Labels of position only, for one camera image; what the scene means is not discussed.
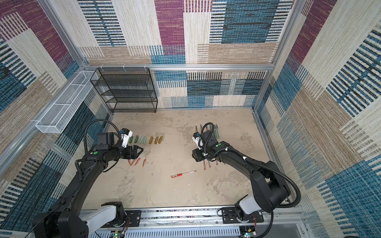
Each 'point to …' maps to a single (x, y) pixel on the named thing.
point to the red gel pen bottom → (181, 174)
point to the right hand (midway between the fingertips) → (198, 155)
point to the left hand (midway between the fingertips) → (136, 146)
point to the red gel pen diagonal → (204, 165)
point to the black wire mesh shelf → (126, 89)
